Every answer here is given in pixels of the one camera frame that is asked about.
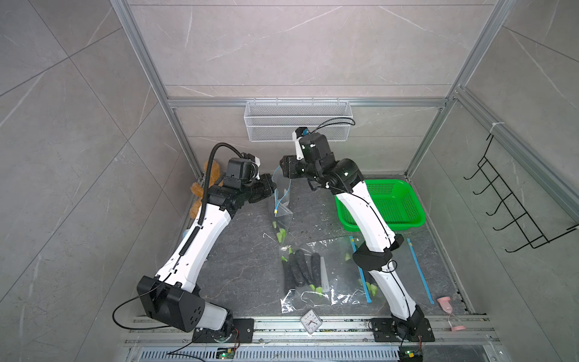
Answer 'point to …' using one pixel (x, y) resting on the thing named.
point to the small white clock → (310, 321)
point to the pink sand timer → (454, 323)
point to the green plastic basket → (392, 200)
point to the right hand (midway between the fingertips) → (290, 161)
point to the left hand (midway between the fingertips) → (280, 181)
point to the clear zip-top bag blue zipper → (405, 267)
